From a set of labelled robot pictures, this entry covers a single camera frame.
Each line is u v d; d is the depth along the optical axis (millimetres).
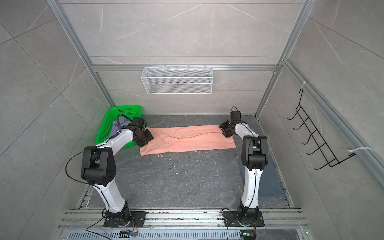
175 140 1017
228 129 909
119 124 715
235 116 878
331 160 586
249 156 572
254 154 574
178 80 1007
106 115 1091
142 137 821
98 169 498
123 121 1118
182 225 730
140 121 795
